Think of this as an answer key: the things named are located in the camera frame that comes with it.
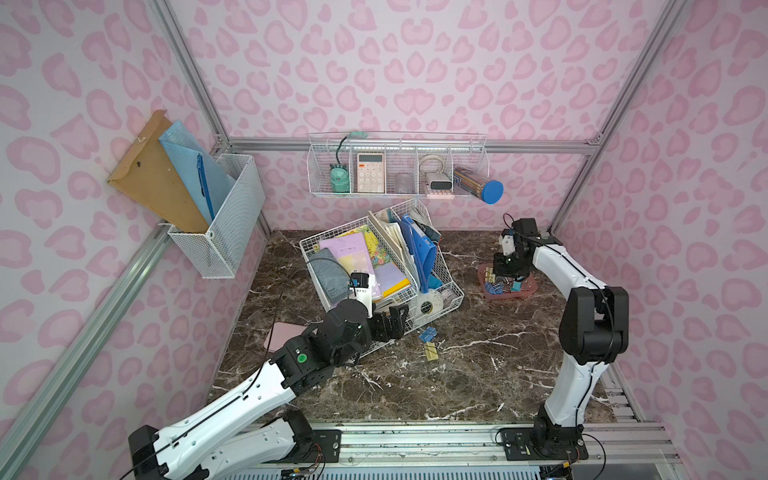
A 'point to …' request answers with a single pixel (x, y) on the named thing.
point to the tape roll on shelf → (432, 156)
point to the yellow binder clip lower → (431, 351)
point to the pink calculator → (370, 173)
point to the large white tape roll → (434, 297)
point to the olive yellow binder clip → (489, 275)
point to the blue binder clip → (428, 335)
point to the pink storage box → (528, 284)
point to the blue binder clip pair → (495, 288)
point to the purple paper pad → (352, 251)
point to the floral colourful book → (377, 252)
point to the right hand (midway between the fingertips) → (496, 265)
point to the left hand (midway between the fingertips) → (393, 302)
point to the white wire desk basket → (394, 262)
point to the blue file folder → (422, 250)
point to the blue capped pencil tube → (489, 191)
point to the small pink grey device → (439, 186)
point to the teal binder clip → (516, 286)
